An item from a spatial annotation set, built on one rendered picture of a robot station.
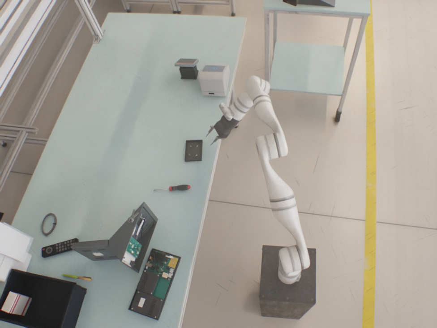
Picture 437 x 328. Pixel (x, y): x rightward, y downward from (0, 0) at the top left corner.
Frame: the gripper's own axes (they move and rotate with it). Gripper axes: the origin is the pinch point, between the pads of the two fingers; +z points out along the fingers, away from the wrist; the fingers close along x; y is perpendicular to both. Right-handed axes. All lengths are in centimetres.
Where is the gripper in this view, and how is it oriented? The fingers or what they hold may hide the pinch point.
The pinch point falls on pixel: (208, 141)
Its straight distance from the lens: 170.3
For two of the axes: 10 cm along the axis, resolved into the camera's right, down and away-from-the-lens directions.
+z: -5.6, 6.4, 5.2
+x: -4.4, -7.7, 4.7
